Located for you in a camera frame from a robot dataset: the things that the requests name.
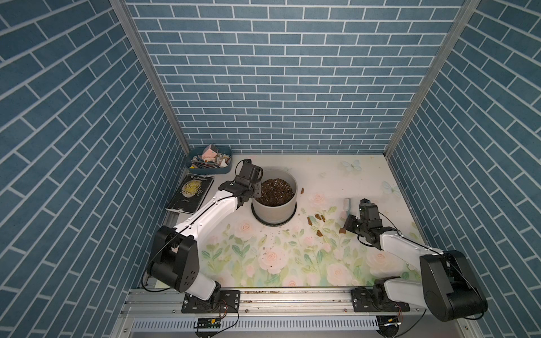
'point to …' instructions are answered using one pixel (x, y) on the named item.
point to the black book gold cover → (191, 193)
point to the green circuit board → (209, 322)
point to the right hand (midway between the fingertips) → (347, 220)
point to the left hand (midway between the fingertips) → (259, 186)
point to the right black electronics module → (388, 325)
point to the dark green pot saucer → (275, 224)
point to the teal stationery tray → (222, 162)
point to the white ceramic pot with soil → (279, 195)
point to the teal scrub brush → (346, 208)
